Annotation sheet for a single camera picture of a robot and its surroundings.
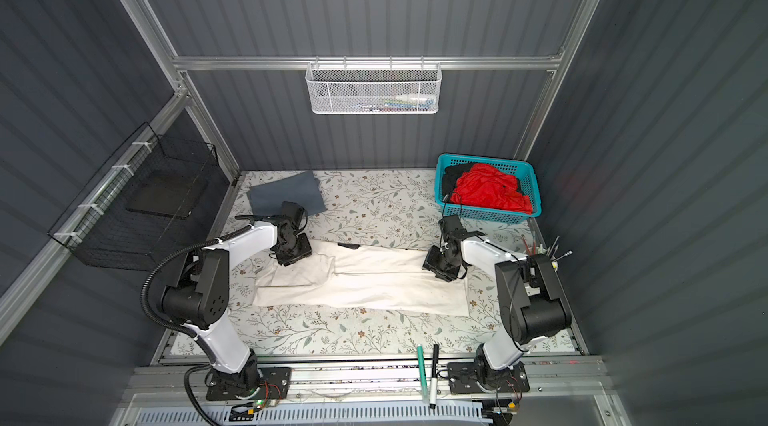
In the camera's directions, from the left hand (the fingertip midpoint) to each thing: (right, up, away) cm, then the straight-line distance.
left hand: (305, 255), depth 95 cm
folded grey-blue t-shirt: (-18, +18, +14) cm, 30 cm away
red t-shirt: (+62, +23, +11) cm, 67 cm away
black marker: (+38, -27, -23) cm, 52 cm away
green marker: (+36, -26, -21) cm, 49 cm away
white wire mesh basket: (+21, +59, +16) cm, 65 cm away
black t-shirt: (+51, +27, +19) cm, 60 cm away
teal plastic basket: (+77, +29, +15) cm, 84 cm away
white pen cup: (+70, +3, -11) cm, 71 cm away
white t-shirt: (+25, -7, -4) cm, 27 cm away
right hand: (+41, -4, -3) cm, 41 cm away
